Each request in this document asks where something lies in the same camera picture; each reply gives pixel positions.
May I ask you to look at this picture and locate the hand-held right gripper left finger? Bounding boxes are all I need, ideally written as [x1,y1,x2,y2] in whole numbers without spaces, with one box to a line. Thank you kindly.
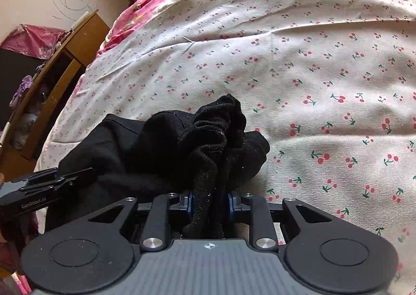
[88,192,195,252]

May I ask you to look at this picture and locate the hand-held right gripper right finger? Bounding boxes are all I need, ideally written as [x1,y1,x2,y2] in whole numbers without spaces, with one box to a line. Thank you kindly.
[227,192,326,251]

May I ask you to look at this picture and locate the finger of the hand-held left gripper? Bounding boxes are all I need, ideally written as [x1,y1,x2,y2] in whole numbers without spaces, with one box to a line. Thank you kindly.
[19,168,98,200]

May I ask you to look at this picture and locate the black pants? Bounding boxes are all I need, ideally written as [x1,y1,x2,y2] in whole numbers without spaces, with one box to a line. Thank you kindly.
[45,94,271,241]

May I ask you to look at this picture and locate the grey cloth bundle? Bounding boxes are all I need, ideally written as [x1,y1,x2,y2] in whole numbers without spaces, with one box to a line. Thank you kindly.
[13,113,40,150]

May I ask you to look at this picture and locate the purple cloth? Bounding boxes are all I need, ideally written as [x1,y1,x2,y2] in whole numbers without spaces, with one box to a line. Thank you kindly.
[10,75,35,108]

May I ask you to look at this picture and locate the black television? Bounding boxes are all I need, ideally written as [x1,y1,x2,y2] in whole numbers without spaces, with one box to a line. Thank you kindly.
[0,48,43,114]

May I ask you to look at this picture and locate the wooden cabinet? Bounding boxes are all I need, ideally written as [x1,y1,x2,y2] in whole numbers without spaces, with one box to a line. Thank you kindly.
[0,9,111,182]

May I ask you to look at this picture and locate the white paper roll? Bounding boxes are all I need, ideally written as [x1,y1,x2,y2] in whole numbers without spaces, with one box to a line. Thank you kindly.
[70,11,90,32]

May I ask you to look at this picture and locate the cherry print bedsheet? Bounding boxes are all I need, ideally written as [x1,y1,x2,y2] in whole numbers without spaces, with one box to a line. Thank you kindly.
[34,0,416,284]

